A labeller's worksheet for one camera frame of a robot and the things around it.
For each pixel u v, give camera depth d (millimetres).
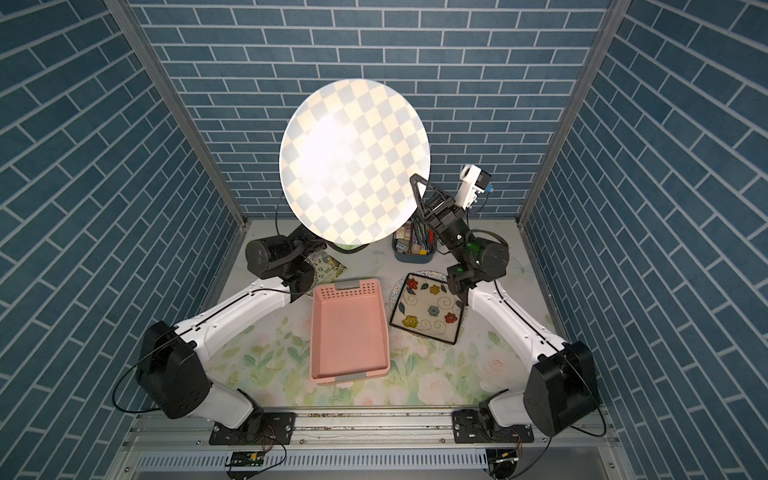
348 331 917
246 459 722
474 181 525
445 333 886
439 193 522
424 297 964
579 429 445
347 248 507
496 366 847
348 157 454
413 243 1103
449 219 502
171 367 411
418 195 522
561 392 413
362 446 734
